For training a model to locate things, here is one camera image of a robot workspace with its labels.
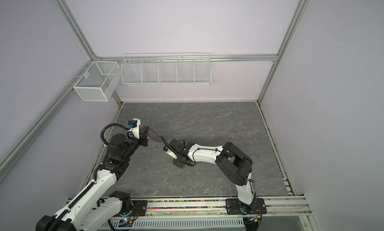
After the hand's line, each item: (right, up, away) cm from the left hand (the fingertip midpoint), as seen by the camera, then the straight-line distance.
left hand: (148, 128), depth 78 cm
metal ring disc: (+3, -4, +1) cm, 5 cm away
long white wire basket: (+22, +40, +28) cm, 53 cm away
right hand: (+15, -20, +12) cm, 28 cm away
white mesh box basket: (-41, +29, +22) cm, 55 cm away
